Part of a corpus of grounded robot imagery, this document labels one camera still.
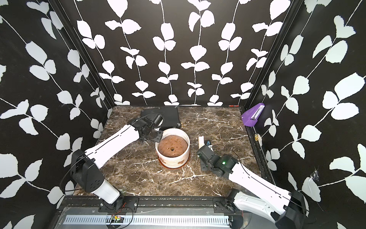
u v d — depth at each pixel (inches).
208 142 27.1
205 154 22.2
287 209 15.3
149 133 24.0
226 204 28.8
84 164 16.7
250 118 41.9
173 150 32.4
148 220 27.6
